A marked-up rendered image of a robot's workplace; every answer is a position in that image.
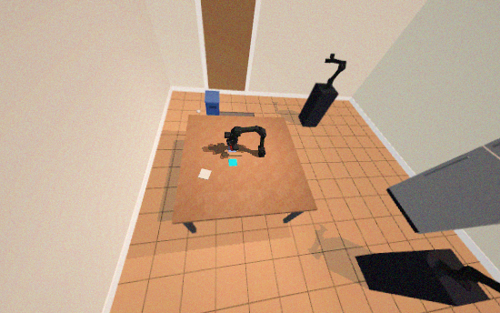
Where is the cream flat square pad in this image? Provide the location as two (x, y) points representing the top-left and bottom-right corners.
(198, 169), (212, 180)

